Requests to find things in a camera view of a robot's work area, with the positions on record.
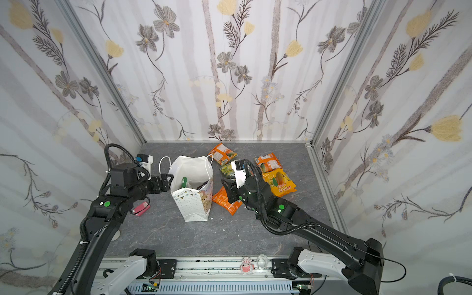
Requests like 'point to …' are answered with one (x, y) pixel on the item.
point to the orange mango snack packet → (222, 154)
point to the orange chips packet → (221, 198)
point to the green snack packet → (184, 182)
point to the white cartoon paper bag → (191, 185)
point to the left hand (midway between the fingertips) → (162, 171)
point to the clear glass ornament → (262, 262)
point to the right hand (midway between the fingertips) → (221, 176)
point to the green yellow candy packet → (228, 171)
